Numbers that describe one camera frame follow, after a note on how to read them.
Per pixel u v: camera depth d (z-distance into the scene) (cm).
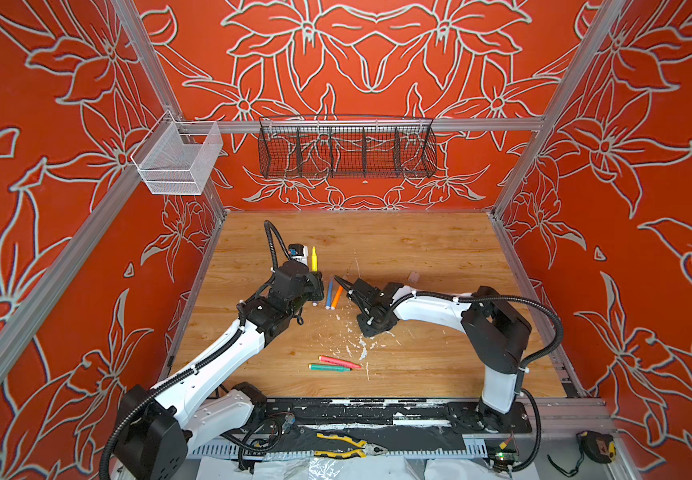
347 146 97
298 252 68
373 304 70
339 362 81
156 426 38
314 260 78
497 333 48
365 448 68
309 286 62
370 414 74
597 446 67
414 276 100
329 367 81
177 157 93
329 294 95
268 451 70
